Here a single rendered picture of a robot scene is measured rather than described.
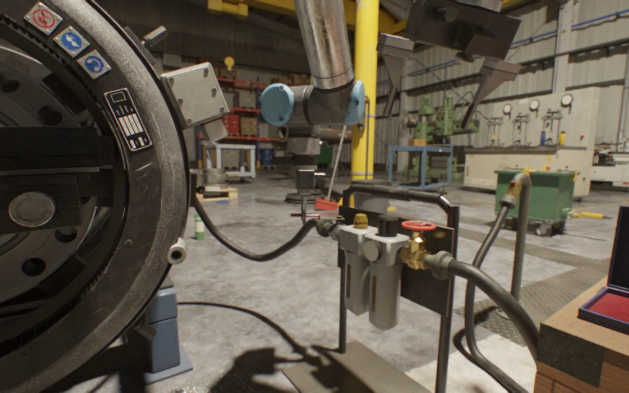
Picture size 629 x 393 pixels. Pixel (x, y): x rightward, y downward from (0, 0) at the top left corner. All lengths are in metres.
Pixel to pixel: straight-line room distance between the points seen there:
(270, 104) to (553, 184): 2.77
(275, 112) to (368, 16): 3.58
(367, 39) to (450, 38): 3.71
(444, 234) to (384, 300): 0.21
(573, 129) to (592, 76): 4.94
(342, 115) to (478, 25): 0.33
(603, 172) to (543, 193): 6.25
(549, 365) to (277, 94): 0.65
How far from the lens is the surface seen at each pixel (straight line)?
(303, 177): 0.83
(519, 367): 1.30
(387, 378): 1.08
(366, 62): 4.10
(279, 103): 0.74
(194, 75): 0.69
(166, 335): 1.11
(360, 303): 0.89
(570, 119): 6.58
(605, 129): 11.01
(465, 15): 0.48
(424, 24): 0.45
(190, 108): 0.68
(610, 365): 0.45
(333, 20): 0.64
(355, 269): 0.86
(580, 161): 6.31
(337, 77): 0.67
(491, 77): 0.54
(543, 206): 3.26
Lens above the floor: 0.65
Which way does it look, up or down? 7 degrees down
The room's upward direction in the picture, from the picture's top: 1 degrees clockwise
